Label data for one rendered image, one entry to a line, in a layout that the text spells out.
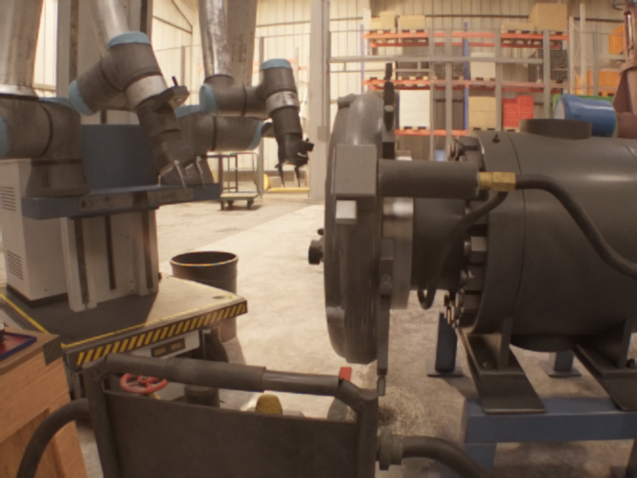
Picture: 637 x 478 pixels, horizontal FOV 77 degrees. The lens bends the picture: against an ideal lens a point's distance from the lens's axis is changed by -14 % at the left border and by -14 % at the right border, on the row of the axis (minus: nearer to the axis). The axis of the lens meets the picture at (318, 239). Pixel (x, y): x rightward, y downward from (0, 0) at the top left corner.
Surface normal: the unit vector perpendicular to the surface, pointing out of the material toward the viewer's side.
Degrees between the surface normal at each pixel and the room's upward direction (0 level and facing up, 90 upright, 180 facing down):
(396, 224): 77
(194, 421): 90
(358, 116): 37
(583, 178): 53
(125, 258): 90
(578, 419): 90
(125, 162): 90
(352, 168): 68
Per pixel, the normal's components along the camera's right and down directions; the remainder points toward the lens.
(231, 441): -0.14, 0.18
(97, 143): 0.78, 0.11
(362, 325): -0.15, 0.58
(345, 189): -0.14, -0.22
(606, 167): -0.11, -0.56
